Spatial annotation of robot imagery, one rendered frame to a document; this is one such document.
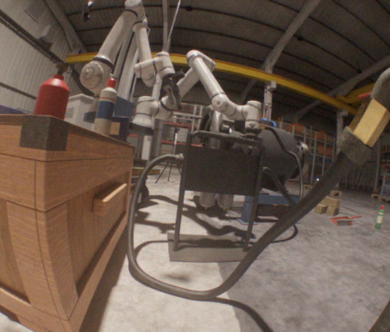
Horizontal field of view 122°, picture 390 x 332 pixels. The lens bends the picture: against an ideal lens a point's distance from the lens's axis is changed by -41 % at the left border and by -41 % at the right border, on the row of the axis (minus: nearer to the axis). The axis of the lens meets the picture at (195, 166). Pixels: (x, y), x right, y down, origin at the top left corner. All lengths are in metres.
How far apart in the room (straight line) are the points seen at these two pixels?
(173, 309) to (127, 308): 0.13
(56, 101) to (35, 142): 0.16
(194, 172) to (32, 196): 0.66
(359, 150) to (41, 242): 0.46
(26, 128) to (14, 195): 0.10
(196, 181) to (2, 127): 0.72
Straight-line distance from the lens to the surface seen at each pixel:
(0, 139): 0.34
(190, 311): 0.60
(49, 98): 0.42
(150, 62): 1.09
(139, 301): 0.61
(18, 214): 0.32
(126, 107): 1.62
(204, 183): 0.82
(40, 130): 0.27
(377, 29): 11.82
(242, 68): 10.33
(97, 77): 1.13
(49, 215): 0.29
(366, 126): 0.28
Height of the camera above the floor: 0.44
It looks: 2 degrees down
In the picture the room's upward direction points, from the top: 8 degrees clockwise
